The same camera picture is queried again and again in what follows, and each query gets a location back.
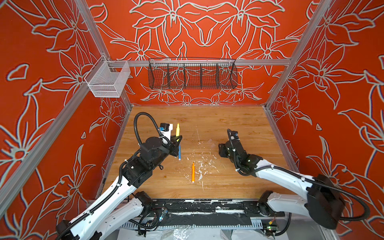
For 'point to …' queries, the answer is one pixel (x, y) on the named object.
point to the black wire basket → (192, 73)
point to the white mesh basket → (108, 78)
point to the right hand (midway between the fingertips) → (219, 144)
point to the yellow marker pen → (177, 130)
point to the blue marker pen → (179, 153)
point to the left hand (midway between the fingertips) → (179, 135)
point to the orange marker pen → (193, 172)
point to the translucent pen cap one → (209, 141)
